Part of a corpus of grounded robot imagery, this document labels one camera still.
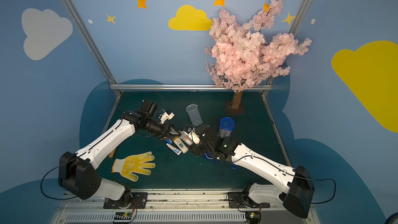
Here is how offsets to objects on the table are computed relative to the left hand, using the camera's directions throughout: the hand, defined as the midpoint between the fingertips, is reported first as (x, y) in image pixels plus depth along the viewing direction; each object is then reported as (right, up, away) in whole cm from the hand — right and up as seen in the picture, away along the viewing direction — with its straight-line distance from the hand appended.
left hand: (178, 134), depth 76 cm
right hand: (+10, -2, +1) cm, 10 cm away
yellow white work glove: (-23, -18, +10) cm, 31 cm away
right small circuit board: (+37, -39, -3) cm, 54 cm away
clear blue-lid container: (+4, -1, -4) cm, 6 cm away
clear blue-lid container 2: (+7, +8, +29) cm, 31 cm away
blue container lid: (+23, -7, -24) cm, 34 cm away
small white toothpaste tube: (-4, -12, +15) cm, 19 cm away
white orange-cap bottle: (-1, -9, +16) cm, 18 cm away
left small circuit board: (-26, -39, -3) cm, 47 cm away
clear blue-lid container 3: (+27, +3, +15) cm, 31 cm away
